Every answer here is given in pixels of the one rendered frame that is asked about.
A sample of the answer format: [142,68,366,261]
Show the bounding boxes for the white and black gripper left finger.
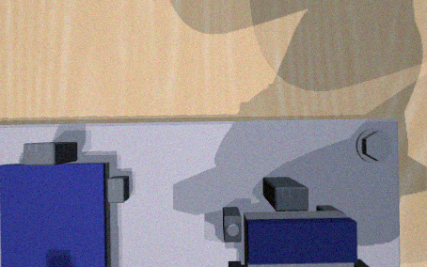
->
[229,261,246,267]

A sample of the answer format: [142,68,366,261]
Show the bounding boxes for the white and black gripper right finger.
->
[354,259,369,267]

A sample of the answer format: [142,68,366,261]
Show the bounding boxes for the grey fixture plate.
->
[0,118,401,267]

